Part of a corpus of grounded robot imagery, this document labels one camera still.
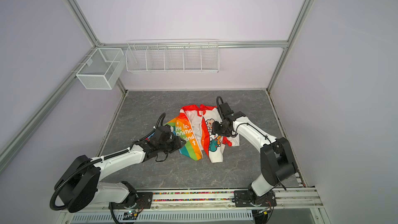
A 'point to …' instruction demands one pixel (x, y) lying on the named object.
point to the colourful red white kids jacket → (195, 124)
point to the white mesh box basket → (102, 68)
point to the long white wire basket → (173, 56)
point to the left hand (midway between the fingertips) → (184, 145)
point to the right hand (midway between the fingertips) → (216, 133)
